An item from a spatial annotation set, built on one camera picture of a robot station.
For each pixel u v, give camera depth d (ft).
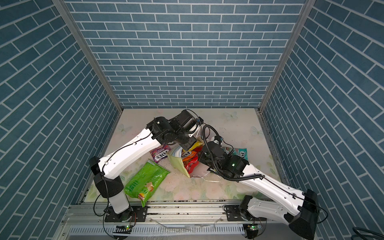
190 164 2.46
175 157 2.31
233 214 2.41
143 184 2.60
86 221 2.37
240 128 3.65
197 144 1.70
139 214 2.42
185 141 2.03
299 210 1.29
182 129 1.69
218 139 2.17
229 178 1.62
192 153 2.70
